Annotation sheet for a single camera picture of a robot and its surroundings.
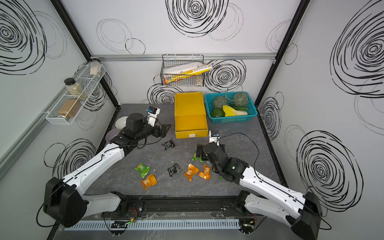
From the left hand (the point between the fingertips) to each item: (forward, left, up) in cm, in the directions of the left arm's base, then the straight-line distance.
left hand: (163, 121), depth 79 cm
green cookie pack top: (-19, -18, -2) cm, 26 cm away
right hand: (-11, -22, -4) cm, 26 cm away
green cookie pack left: (-17, +12, -24) cm, 32 cm away
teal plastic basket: (+25, -58, -16) cm, 65 cm away
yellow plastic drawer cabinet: (+12, -14, -9) cm, 20 cm away
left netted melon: (+30, -34, -13) cm, 47 cm away
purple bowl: (+4, +37, -19) cm, 42 cm away
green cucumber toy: (+27, -48, -15) cm, 57 cm away
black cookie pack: (-17, -6, -23) cm, 29 cm away
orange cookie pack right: (-19, -24, -23) cm, 38 cm away
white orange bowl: (+15, +35, -20) cm, 43 cm away
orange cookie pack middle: (-17, -16, -23) cm, 33 cm away
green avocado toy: (+22, -33, -16) cm, 43 cm away
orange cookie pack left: (-23, +7, -24) cm, 34 cm away
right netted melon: (+31, -49, -10) cm, 59 cm away
